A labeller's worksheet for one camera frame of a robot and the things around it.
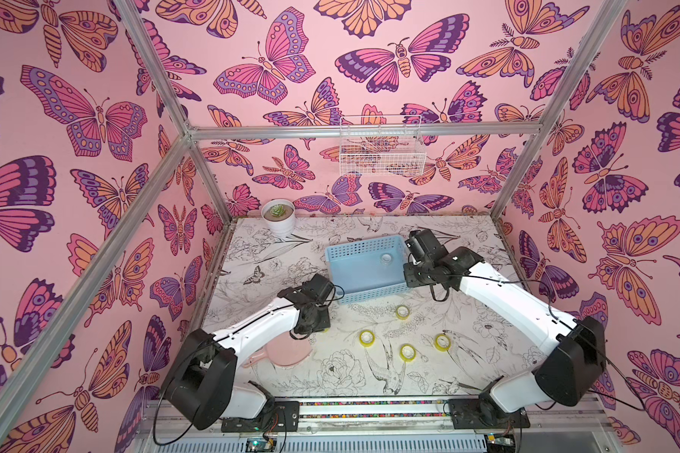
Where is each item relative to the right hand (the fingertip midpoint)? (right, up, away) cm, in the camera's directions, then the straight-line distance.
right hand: (406, 274), depth 82 cm
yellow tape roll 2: (-11, -21, +6) cm, 24 cm away
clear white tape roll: (-2, +3, +24) cm, 24 cm away
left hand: (-24, -15, +5) cm, 29 cm away
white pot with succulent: (-43, +20, +25) cm, 53 cm away
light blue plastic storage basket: (-9, -1, +24) cm, 26 cm away
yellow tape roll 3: (+1, -24, +3) cm, 24 cm away
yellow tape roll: (+1, -14, +11) cm, 17 cm away
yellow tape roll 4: (+12, -21, +4) cm, 25 cm away
